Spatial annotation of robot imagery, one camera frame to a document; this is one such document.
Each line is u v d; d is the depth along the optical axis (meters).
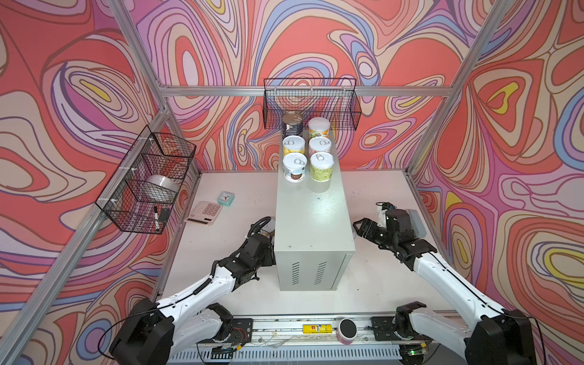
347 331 0.69
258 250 0.64
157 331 0.40
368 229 0.73
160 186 0.70
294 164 0.67
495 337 0.39
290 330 0.75
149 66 0.81
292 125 0.73
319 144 0.73
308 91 0.88
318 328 0.72
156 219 0.72
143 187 0.69
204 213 1.01
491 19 0.71
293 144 0.73
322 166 0.67
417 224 0.93
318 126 0.75
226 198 1.06
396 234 0.62
